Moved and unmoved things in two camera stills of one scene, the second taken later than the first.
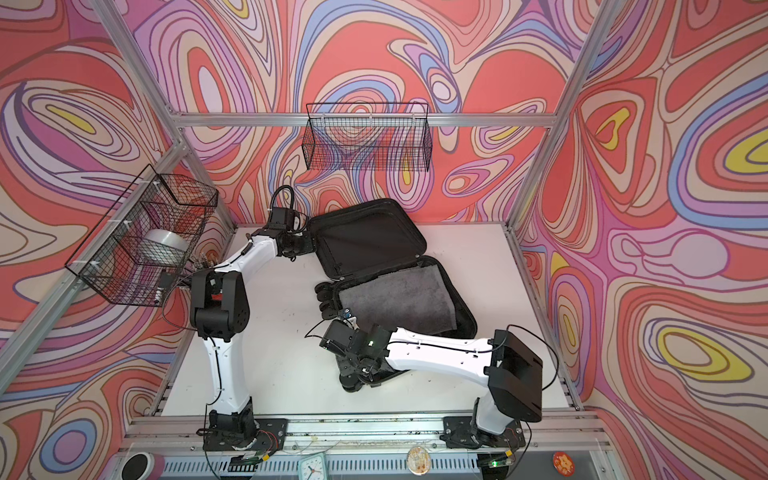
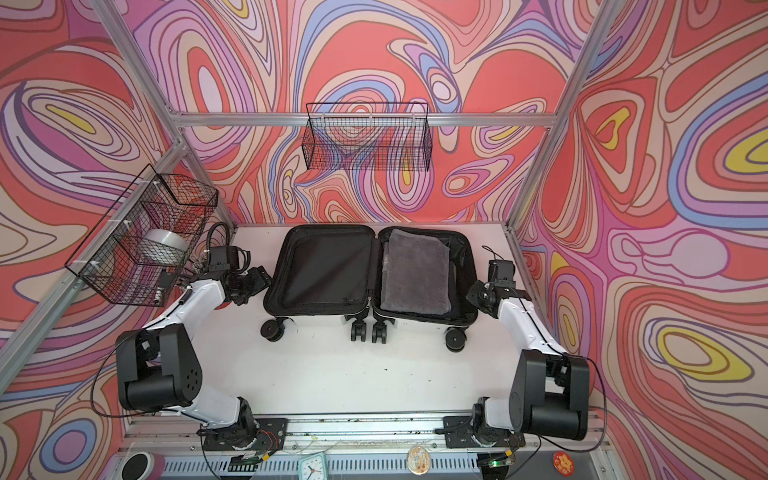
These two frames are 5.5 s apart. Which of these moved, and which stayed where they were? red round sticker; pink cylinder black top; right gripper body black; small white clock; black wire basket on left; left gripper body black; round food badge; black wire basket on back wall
Moved: left gripper body black; right gripper body black
Stayed: black wire basket on left; small white clock; pink cylinder black top; red round sticker; black wire basket on back wall; round food badge
